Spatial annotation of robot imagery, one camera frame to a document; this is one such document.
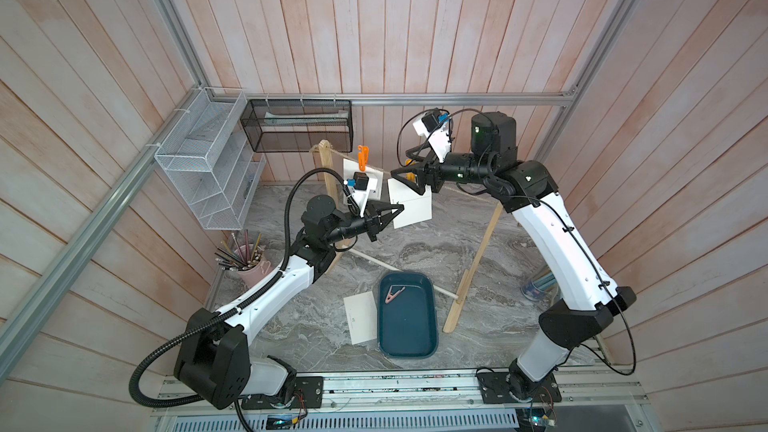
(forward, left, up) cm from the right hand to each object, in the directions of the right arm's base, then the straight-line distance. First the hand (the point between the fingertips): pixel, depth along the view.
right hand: (398, 163), depth 63 cm
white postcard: (-3, -5, -11) cm, 13 cm away
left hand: (-4, -1, -11) cm, 12 cm away
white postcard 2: (-16, +10, -44) cm, 48 cm away
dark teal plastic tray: (-17, -4, -44) cm, 48 cm away
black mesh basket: (+28, +30, -10) cm, 42 cm away
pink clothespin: (-11, +1, -43) cm, 45 cm away
